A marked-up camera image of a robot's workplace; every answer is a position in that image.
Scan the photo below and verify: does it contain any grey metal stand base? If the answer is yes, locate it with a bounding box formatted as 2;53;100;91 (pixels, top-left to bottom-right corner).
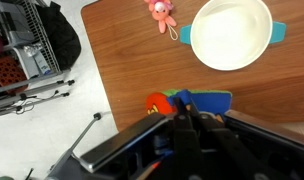
44;112;104;180

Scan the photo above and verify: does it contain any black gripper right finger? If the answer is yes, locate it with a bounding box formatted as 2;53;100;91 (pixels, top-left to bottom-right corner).
189;101;304;180

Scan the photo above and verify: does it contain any red basket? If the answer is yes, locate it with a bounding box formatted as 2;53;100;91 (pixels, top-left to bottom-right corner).
0;55;29;95

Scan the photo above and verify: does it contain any cream bowl teal rim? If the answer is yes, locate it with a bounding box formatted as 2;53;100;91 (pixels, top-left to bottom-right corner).
179;0;288;72

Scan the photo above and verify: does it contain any pink plush toy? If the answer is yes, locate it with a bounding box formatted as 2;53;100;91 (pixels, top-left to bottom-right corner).
143;0;180;42

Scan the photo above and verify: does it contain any black fabric bag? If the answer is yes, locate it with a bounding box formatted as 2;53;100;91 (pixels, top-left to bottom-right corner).
34;1;83;72

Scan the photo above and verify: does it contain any colourful patterned cube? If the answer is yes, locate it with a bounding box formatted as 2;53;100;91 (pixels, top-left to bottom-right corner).
144;88;233;124

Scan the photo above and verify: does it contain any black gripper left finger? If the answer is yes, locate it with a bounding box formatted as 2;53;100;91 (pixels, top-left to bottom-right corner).
79;96;197;180

